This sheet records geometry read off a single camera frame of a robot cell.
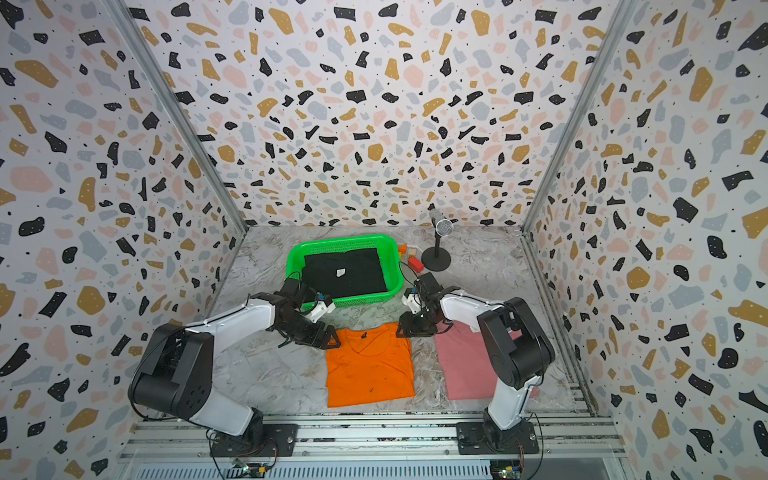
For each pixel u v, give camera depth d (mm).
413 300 864
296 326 757
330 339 816
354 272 1049
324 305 837
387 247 1065
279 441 736
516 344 489
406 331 822
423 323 815
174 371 443
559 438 761
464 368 838
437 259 1110
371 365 851
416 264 1123
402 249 1132
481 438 732
